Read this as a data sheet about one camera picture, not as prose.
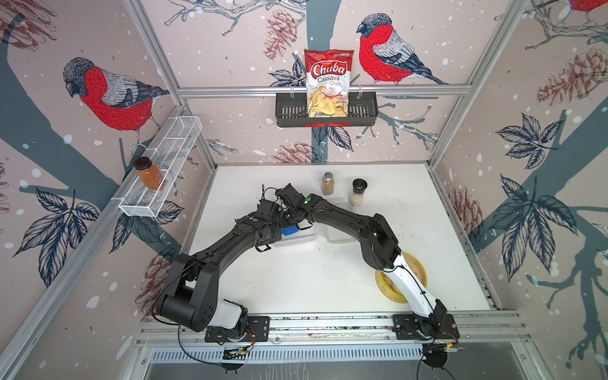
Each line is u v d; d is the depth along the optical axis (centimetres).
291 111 95
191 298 42
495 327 75
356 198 102
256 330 73
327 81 85
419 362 65
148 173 66
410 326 73
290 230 90
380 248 59
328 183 104
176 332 74
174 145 86
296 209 73
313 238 91
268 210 71
